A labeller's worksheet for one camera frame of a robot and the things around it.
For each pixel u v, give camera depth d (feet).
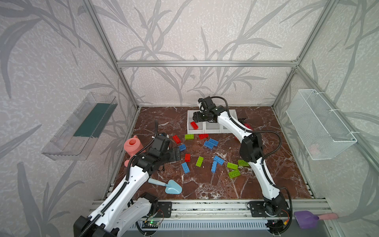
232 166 2.92
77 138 2.13
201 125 3.41
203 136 3.34
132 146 2.77
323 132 2.07
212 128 3.33
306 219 2.32
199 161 2.97
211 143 3.16
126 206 1.45
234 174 2.77
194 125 3.46
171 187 2.59
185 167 2.91
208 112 2.44
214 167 2.84
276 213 2.25
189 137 3.33
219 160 2.92
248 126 3.46
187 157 2.97
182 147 3.11
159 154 1.87
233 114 3.57
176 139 3.25
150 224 2.33
